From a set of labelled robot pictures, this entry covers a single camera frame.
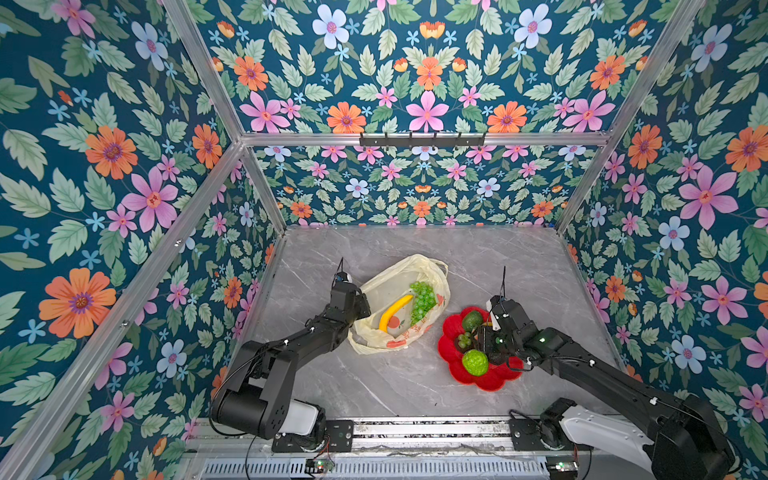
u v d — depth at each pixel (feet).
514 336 2.06
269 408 1.40
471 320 2.89
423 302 3.06
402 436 2.47
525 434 2.42
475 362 2.63
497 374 2.69
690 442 1.28
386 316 3.06
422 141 3.05
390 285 3.30
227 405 1.41
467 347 2.75
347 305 2.43
